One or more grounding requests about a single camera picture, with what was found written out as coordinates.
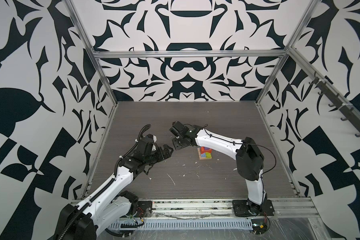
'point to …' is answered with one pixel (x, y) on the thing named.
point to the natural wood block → (200, 158)
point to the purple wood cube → (206, 148)
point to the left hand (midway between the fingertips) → (168, 149)
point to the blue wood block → (203, 155)
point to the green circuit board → (259, 226)
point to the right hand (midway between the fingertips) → (177, 142)
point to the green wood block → (208, 155)
